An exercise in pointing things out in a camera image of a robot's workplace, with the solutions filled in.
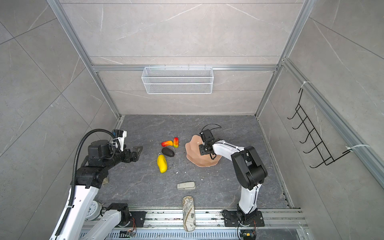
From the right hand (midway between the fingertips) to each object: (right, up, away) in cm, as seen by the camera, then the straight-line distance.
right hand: (205, 147), depth 99 cm
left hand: (-38, +6, -27) cm, 46 cm away
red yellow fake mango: (-20, +3, +2) cm, 20 cm away
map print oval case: (-10, -29, -26) cm, 41 cm away
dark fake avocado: (-25, -3, -3) cm, 25 cm away
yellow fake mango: (-27, -9, -9) cm, 30 cm away
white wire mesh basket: (-19, +46, +2) cm, 50 cm away
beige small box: (-11, -19, -17) cm, 28 cm away
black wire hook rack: (+49, +2, -37) cm, 61 cm away
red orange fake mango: (-26, +2, +2) cm, 27 cm away
